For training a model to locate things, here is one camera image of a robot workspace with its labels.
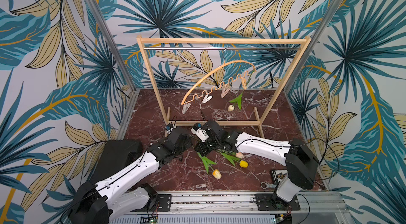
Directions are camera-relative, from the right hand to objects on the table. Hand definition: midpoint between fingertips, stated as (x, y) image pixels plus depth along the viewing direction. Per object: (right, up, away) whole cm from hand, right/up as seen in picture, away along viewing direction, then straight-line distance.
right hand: (194, 148), depth 80 cm
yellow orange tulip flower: (+11, -10, -6) cm, 16 cm away
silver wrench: (+37, -18, -2) cm, 41 cm away
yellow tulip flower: (+25, -9, +4) cm, 27 cm away
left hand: (-3, +3, +1) cm, 4 cm away
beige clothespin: (+6, +25, -6) cm, 26 cm away
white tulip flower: (+24, +25, +6) cm, 35 cm away
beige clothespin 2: (-3, +21, -12) cm, 24 cm away
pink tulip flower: (+23, -5, +7) cm, 25 cm away
